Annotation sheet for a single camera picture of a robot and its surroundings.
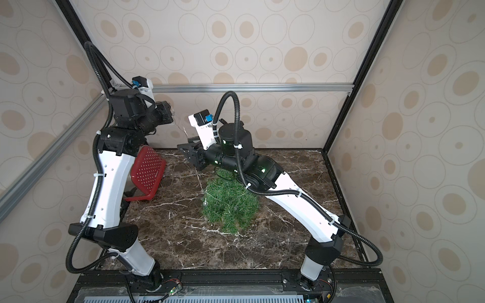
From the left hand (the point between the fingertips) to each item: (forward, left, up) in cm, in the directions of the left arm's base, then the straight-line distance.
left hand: (173, 99), depth 64 cm
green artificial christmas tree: (-26, -18, -26) cm, 41 cm away
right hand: (-17, -9, -2) cm, 20 cm away
